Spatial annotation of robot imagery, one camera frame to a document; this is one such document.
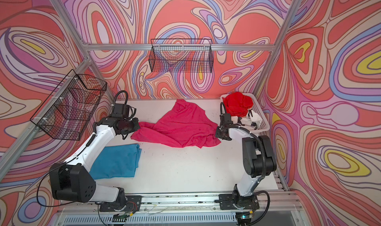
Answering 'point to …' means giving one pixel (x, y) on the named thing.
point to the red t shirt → (237, 104)
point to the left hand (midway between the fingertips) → (140, 124)
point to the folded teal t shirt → (116, 161)
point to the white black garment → (251, 119)
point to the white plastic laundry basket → (263, 126)
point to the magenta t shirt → (185, 125)
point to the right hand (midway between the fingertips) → (222, 137)
